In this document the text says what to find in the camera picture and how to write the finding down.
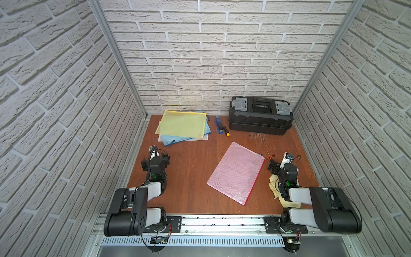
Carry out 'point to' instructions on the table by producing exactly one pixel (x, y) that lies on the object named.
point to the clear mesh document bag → (205, 137)
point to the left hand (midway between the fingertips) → (155, 152)
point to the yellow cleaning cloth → (285, 203)
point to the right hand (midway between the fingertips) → (281, 161)
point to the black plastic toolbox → (260, 115)
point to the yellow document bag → (185, 124)
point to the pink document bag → (237, 172)
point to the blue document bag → (168, 140)
